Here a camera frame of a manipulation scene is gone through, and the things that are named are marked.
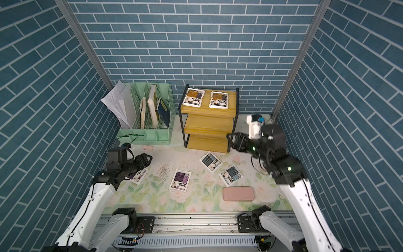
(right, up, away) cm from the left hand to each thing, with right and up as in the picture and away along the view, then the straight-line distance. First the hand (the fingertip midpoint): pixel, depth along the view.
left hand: (151, 158), depth 80 cm
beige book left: (-11, +26, +14) cm, 32 cm away
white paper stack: (-21, +31, +8) cm, 38 cm away
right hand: (+39, +13, -17) cm, 45 cm away
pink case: (+47, -21, +6) cm, 52 cm away
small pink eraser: (-10, +3, +19) cm, 22 cm away
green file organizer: (-10, +11, +24) cm, 28 cm away
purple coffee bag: (+14, -14, +7) cm, 21 cm away
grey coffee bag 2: (+42, -11, +9) cm, 45 cm away
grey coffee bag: (+31, -5, +14) cm, 34 cm away
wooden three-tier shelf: (+28, +16, +13) cm, 35 cm away
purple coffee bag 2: (-12, -13, +11) cm, 21 cm away
